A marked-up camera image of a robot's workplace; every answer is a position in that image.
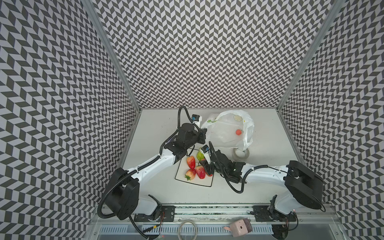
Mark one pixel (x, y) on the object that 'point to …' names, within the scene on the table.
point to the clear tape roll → (238, 158)
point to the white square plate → (183, 167)
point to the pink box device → (240, 228)
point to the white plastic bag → (233, 128)
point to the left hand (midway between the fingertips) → (207, 130)
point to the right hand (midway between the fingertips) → (203, 163)
